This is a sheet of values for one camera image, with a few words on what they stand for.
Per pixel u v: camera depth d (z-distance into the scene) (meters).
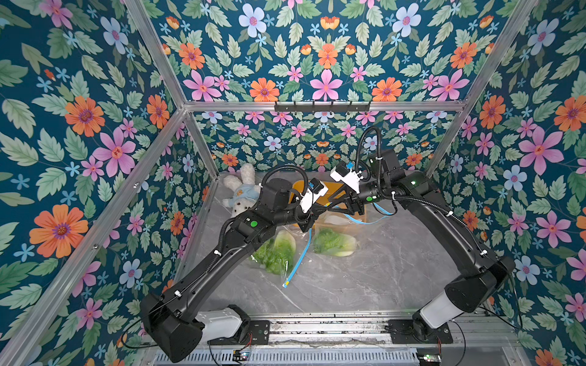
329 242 0.82
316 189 0.56
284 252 0.83
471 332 0.75
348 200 0.58
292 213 0.57
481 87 0.86
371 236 0.96
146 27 0.71
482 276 0.41
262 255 0.84
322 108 0.93
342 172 0.57
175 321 0.38
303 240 0.92
